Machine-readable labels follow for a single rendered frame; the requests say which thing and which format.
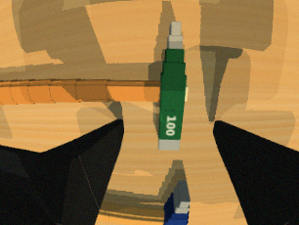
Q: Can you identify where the hammer with green head and wooden handle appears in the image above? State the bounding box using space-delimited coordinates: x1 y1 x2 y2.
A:
0 27 189 151

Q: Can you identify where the hammer with blue head and wooden handle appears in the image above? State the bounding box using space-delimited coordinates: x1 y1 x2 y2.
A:
97 180 191 225

